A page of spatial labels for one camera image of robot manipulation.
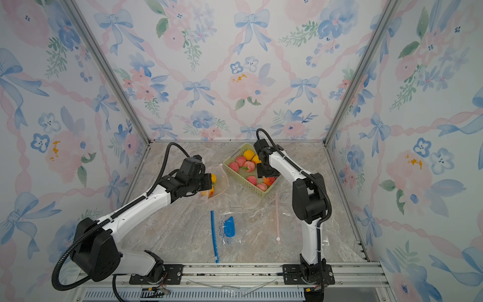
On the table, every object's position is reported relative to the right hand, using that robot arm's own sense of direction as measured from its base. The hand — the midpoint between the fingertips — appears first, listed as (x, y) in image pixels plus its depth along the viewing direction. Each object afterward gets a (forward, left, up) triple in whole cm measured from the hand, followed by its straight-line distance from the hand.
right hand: (269, 173), depth 96 cm
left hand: (-10, +26, +9) cm, 29 cm away
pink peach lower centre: (-2, +8, -3) cm, 9 cm away
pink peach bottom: (-7, +4, -1) cm, 8 cm away
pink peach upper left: (+10, +15, -2) cm, 18 cm away
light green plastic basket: (+8, +21, -2) cm, 22 cm away
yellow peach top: (+14, +10, -2) cm, 18 cm away
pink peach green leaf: (+5, +10, -1) cm, 11 cm away
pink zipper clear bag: (-3, +25, -5) cm, 25 cm away
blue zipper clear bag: (-27, +20, -3) cm, 34 cm away
